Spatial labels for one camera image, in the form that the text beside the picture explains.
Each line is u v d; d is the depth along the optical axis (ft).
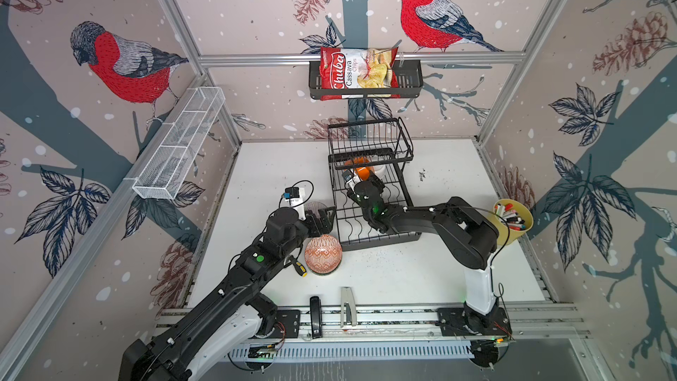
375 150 3.74
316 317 2.37
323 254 2.73
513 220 2.74
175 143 2.54
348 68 2.88
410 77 3.12
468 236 1.68
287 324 2.40
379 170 3.32
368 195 2.34
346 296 2.53
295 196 2.20
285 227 1.83
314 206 2.95
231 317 1.60
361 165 2.95
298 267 2.73
